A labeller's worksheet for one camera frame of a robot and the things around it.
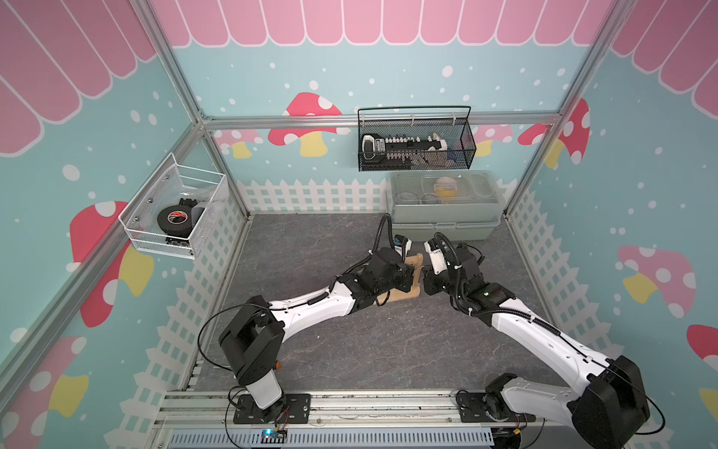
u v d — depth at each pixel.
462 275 0.59
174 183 0.81
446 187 1.05
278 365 0.79
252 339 0.45
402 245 0.71
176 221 0.70
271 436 0.73
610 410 0.40
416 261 0.85
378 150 0.89
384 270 0.62
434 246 0.70
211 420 0.73
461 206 1.02
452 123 0.90
